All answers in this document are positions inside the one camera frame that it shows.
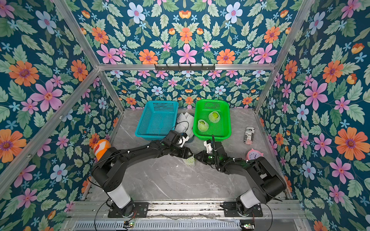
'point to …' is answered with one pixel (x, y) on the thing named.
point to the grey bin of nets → (191, 139)
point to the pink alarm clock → (253, 154)
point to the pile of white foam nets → (185, 123)
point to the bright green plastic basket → (221, 130)
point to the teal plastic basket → (158, 118)
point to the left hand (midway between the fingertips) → (192, 153)
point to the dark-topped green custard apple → (202, 125)
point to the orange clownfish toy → (100, 147)
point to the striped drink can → (249, 134)
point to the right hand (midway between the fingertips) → (197, 154)
